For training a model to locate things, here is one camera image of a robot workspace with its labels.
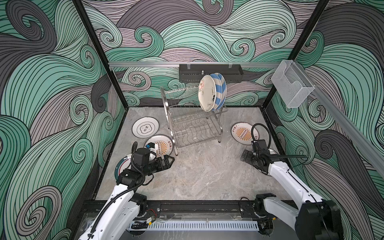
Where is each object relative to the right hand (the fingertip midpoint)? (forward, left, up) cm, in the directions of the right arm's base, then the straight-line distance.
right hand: (250, 159), depth 86 cm
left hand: (-4, +47, +8) cm, 48 cm away
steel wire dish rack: (+28, +36, -4) cm, 46 cm away
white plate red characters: (+7, -17, -4) cm, 18 cm away
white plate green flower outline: (+26, +69, -4) cm, 74 cm away
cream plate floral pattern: (+25, +26, +29) cm, 46 cm away
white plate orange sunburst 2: (+22, -1, -5) cm, 23 cm away
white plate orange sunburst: (+12, +52, -5) cm, 54 cm away
